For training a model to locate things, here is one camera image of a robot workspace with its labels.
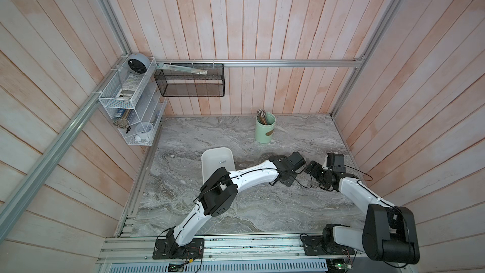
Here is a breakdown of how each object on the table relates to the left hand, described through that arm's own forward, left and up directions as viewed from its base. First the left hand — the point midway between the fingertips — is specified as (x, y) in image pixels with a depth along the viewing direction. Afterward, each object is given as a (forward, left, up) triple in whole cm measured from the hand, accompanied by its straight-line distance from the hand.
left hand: (284, 178), depth 88 cm
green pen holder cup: (+25, +7, +4) cm, 26 cm away
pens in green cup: (+30, +10, +12) cm, 34 cm away
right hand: (+6, -15, -1) cm, 16 cm away
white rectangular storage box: (+12, +36, -4) cm, 38 cm away
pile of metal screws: (+12, +31, -4) cm, 33 cm away
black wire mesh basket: (+49, +60, +18) cm, 79 cm away
